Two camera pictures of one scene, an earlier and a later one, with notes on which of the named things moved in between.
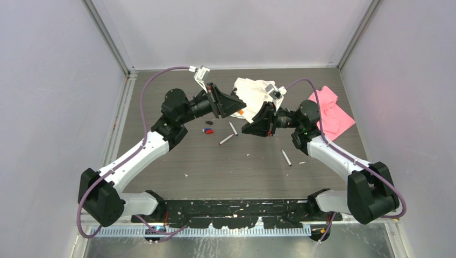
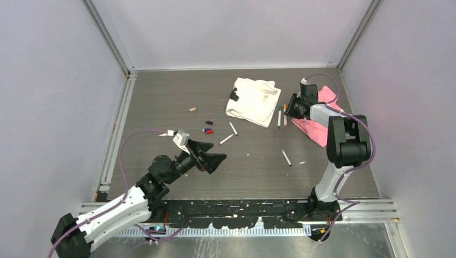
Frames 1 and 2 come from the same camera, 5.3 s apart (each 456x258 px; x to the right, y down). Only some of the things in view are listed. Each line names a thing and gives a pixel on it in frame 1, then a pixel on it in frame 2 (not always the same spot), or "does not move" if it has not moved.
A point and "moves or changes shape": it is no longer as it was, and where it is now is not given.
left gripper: x=223 y=105 → x=209 y=162
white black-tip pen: x=286 y=157 does not move
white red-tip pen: x=223 y=141 does not move
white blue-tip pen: x=232 y=127 does not move
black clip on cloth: x=233 y=93 does not move
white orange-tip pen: x=241 y=112 moves or changes shape
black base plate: x=239 y=214 does not move
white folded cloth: x=252 y=93 does not move
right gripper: x=265 y=121 → x=290 y=112
